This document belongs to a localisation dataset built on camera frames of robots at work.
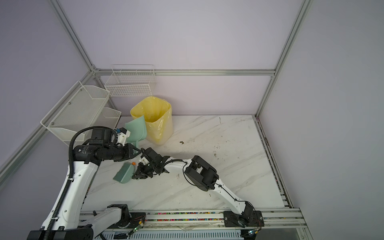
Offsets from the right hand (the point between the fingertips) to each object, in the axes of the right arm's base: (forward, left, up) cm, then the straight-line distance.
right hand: (131, 178), depth 82 cm
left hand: (+5, -8, +19) cm, 21 cm away
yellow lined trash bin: (+45, -8, +7) cm, 46 cm away
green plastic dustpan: (+18, -6, +22) cm, 28 cm away
